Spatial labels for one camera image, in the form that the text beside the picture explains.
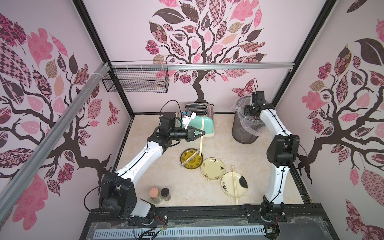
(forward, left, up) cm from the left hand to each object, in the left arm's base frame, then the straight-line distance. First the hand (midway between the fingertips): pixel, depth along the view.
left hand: (204, 135), depth 72 cm
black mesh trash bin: (+15, -25, -20) cm, 35 cm away
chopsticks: (-14, -18, -27) cm, 35 cm away
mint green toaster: (+28, 0, -9) cm, 29 cm away
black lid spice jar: (-22, +20, -18) cm, 35 cm away
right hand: (+29, -34, -8) cm, 46 cm away
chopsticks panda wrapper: (-1, +1, 0) cm, 2 cm away
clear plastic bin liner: (+11, -27, -5) cm, 29 cm away
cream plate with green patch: (-15, -14, -28) cm, 35 cm away
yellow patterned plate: (-1, +6, -28) cm, 28 cm away
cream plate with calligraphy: (-5, -6, -28) cm, 29 cm away
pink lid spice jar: (-23, +25, -18) cm, 38 cm away
